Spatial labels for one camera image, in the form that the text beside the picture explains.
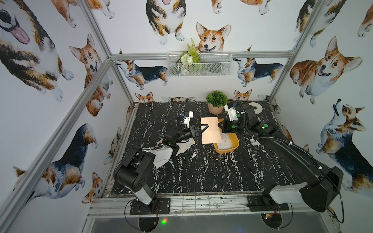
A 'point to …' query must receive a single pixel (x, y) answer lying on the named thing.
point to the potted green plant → (216, 100)
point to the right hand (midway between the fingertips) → (216, 124)
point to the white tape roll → (259, 110)
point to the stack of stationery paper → (226, 143)
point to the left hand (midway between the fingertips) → (210, 126)
